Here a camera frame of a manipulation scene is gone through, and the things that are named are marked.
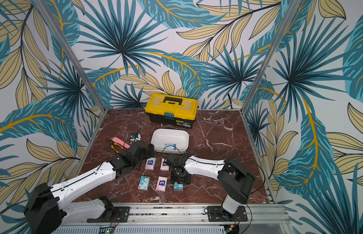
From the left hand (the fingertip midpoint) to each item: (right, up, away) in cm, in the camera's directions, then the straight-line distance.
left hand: (147, 149), depth 82 cm
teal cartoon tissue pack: (-2, -19, -1) cm, 19 cm away
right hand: (+16, -19, +1) cm, 25 cm away
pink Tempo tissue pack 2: (+9, -12, +4) cm, 16 cm away
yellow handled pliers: (-27, -1, +15) cm, 31 cm away
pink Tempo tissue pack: (+1, -10, +6) cm, 11 cm away
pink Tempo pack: (+8, -19, -1) cm, 20 cm away
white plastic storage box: (+5, +5, +21) cm, 22 cm away
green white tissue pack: (+18, -20, -2) cm, 27 cm away
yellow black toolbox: (+12, +24, +15) cm, 31 cm away
